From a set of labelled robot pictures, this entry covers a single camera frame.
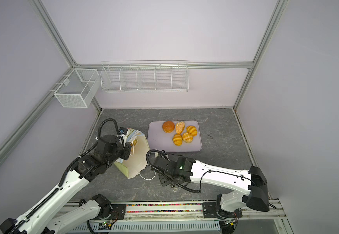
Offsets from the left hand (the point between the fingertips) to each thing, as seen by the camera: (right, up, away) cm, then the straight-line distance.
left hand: (128, 145), depth 74 cm
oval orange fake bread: (+27, +8, +29) cm, 41 cm away
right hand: (+19, -16, -3) cm, 25 cm away
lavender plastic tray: (+12, -1, +29) cm, 31 cm away
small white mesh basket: (-41, +34, +22) cm, 57 cm away
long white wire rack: (+3, +43, +25) cm, 50 cm away
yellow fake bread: (+36, +6, +28) cm, 46 cm away
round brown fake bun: (+19, +9, +31) cm, 37 cm away
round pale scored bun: (+33, +1, +24) cm, 41 cm away
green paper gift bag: (+2, -6, +14) cm, 15 cm away
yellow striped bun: (+26, 0, +24) cm, 35 cm away
